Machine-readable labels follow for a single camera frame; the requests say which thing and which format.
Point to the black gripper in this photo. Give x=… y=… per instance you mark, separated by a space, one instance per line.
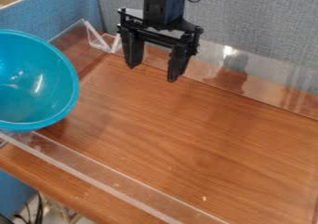
x=179 y=35

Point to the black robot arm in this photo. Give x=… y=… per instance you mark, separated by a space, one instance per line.
x=164 y=10

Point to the blue plastic bowl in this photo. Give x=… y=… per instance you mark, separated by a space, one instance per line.
x=38 y=83

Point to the clear acrylic back barrier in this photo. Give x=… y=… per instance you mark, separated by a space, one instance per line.
x=267 y=80

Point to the clear acrylic barrier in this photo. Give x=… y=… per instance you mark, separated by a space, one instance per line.
x=123 y=187
x=267 y=80

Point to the clear acrylic front barrier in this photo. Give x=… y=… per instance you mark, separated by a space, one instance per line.
x=123 y=187

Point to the clear acrylic corner bracket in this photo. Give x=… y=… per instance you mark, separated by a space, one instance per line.
x=107 y=43

